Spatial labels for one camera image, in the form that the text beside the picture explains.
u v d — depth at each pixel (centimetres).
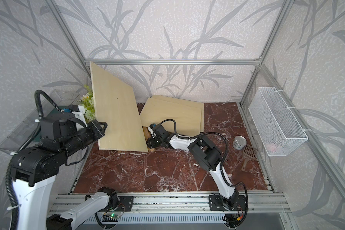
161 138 75
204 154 54
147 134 92
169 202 75
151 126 88
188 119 108
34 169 31
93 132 48
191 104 121
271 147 72
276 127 63
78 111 49
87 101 79
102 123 58
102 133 49
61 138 37
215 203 73
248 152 91
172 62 94
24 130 61
